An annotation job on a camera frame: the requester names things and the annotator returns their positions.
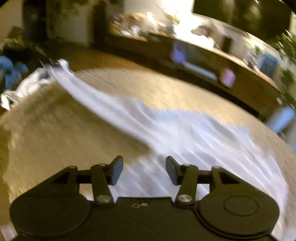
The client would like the potted plant white pot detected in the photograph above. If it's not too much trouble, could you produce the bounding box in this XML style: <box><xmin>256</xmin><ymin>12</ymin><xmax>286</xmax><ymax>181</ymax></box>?
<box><xmin>266</xmin><ymin>31</ymin><xmax>295</xmax><ymax>134</ymax></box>

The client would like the lavender white striped shirt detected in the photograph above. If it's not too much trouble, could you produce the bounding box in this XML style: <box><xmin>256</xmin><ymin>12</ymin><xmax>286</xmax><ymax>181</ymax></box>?
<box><xmin>0</xmin><ymin>59</ymin><xmax>290</xmax><ymax>237</ymax></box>

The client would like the lace tablecloth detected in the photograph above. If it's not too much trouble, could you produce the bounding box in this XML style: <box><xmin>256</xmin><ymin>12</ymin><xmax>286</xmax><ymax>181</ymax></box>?
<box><xmin>0</xmin><ymin>67</ymin><xmax>296</xmax><ymax>241</ymax></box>

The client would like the purple kettlebell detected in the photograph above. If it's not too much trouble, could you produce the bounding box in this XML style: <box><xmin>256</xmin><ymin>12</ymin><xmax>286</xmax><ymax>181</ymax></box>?
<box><xmin>170</xmin><ymin>41</ymin><xmax>187</xmax><ymax>65</ymax></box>

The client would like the pink container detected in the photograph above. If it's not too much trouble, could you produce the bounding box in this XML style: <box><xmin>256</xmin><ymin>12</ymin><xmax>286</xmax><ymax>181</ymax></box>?
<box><xmin>219</xmin><ymin>68</ymin><xmax>236</xmax><ymax>88</ymax></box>

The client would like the long wooden sideboard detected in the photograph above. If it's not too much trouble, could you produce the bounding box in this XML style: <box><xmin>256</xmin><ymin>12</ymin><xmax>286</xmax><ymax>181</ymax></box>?
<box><xmin>106</xmin><ymin>21</ymin><xmax>285</xmax><ymax>121</ymax></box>

